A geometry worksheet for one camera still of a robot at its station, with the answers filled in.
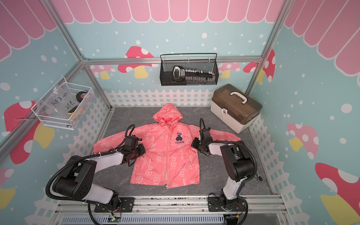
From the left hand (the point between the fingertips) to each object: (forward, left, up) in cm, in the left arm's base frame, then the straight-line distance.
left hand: (144, 151), depth 95 cm
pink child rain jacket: (+2, -15, 0) cm, 15 cm away
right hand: (+7, -32, +1) cm, 33 cm away
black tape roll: (+18, +33, +33) cm, 50 cm away
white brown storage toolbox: (+23, -60, +19) cm, 68 cm away
